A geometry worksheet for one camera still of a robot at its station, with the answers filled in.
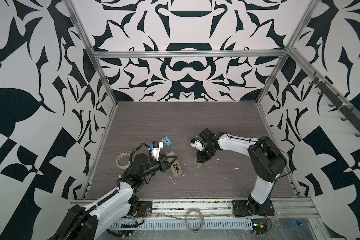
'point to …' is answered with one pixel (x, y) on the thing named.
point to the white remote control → (175, 167)
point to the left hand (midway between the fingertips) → (177, 155)
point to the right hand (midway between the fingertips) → (199, 159)
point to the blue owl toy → (166, 141)
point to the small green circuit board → (258, 226)
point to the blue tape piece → (295, 223)
